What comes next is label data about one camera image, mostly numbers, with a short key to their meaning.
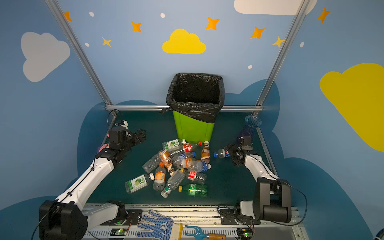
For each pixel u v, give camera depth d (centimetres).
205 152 93
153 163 88
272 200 42
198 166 88
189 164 86
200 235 70
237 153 68
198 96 99
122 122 73
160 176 84
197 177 82
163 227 71
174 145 98
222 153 98
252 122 93
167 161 88
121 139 63
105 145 62
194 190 78
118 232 70
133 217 74
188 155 94
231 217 74
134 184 82
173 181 82
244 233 71
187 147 95
